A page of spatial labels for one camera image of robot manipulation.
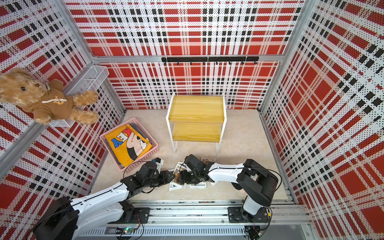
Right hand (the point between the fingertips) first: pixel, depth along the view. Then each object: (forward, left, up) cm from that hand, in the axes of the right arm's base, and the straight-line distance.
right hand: (183, 181), depth 82 cm
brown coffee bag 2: (+13, -13, -1) cm, 19 cm away
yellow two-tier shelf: (+21, -8, +29) cm, 36 cm away
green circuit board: (-22, +24, -1) cm, 33 cm away
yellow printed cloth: (+21, +36, +4) cm, 42 cm away
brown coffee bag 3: (-1, -17, -1) cm, 17 cm away
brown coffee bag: (+1, 0, +9) cm, 9 cm away
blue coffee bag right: (-1, -10, -3) cm, 10 cm away
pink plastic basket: (+38, +35, +2) cm, 52 cm away
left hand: (+2, +5, 0) cm, 5 cm away
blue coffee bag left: (-2, +5, -2) cm, 6 cm away
